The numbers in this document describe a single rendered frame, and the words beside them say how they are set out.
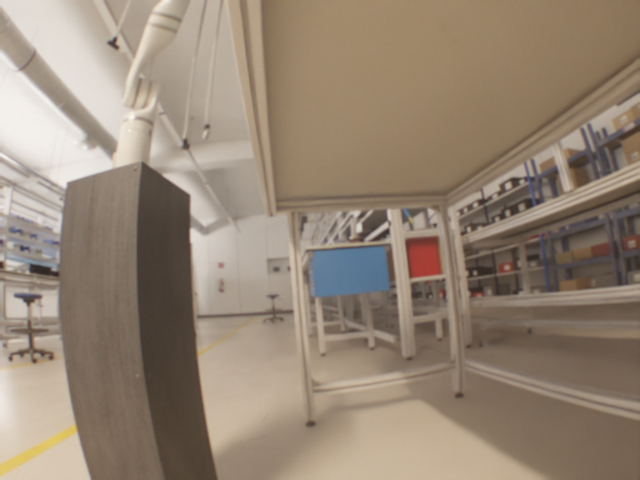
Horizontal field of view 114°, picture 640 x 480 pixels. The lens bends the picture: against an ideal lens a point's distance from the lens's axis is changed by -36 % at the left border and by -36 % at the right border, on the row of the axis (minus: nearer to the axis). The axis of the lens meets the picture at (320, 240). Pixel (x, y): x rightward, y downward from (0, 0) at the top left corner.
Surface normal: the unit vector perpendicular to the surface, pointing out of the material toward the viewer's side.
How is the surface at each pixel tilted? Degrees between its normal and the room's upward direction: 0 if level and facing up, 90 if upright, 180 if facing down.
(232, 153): 90
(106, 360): 90
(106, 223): 90
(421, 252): 90
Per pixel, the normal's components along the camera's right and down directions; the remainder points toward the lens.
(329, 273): 0.11, -0.18
